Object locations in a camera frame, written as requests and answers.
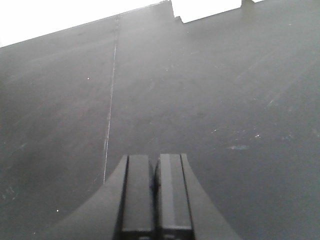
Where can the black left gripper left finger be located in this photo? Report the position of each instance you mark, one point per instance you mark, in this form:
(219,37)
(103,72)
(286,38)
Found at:
(135,200)

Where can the white plastic bin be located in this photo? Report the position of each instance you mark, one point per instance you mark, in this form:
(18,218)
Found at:
(257,1)
(205,10)

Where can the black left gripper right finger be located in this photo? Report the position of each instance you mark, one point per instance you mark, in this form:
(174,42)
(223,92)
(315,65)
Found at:
(175,200)

